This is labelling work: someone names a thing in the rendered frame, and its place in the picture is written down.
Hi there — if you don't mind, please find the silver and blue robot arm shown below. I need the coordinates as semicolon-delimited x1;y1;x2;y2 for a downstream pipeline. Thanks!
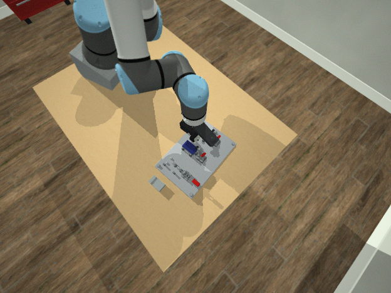
73;0;219;147

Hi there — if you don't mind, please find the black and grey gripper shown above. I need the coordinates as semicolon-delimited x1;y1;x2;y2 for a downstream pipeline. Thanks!
180;119;200;142

